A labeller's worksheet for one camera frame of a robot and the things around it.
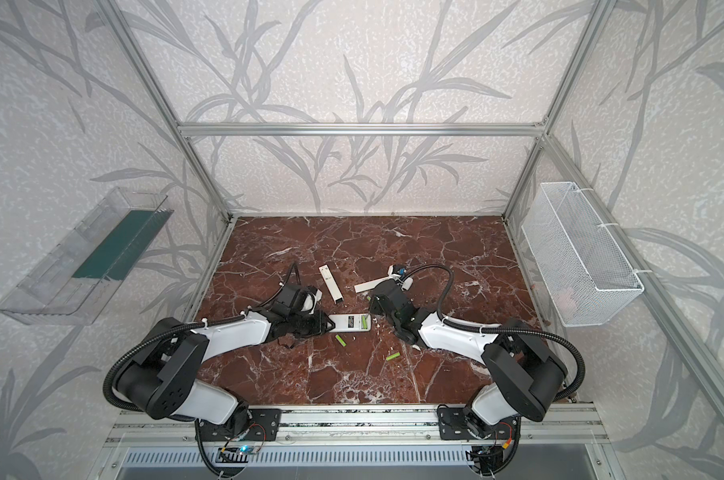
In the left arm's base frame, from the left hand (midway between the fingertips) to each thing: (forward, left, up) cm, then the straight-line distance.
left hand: (337, 318), depth 89 cm
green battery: (-6, -1, -3) cm, 7 cm away
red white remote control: (-1, -4, -1) cm, 4 cm away
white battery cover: (+13, -10, -3) cm, 17 cm away
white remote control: (+13, +3, -2) cm, 13 cm away
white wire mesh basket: (-5, -56, +33) cm, 65 cm away
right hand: (+8, -11, +7) cm, 15 cm away
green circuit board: (-33, +19, -2) cm, 38 cm away
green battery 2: (-10, -17, -2) cm, 20 cm away
